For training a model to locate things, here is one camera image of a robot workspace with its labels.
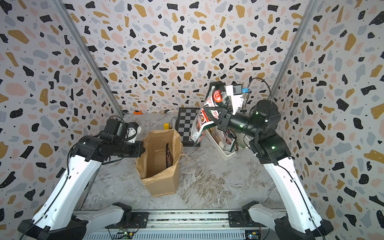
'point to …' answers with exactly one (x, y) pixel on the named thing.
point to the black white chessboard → (185, 117)
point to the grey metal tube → (173, 121)
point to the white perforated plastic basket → (215, 136)
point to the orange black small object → (137, 112)
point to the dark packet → (169, 157)
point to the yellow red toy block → (166, 126)
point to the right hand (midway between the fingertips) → (205, 111)
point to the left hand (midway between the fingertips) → (146, 149)
